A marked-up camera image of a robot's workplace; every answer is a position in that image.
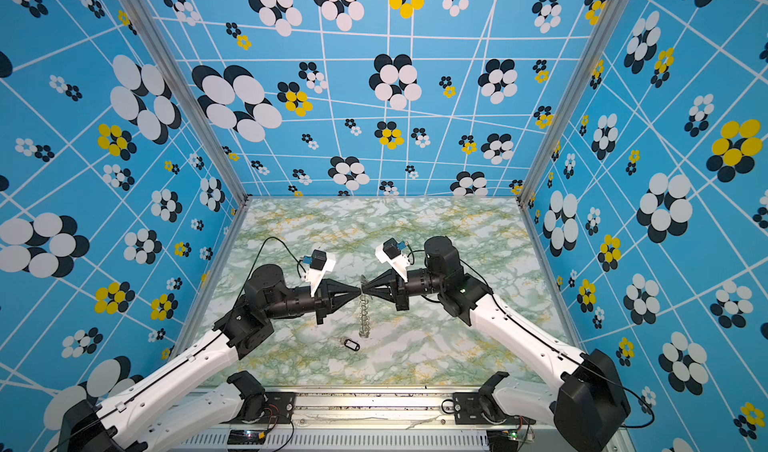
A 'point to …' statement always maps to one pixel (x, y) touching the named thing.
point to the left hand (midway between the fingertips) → (359, 292)
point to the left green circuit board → (246, 437)
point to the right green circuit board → (503, 440)
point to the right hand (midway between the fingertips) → (368, 291)
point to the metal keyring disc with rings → (364, 316)
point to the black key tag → (351, 344)
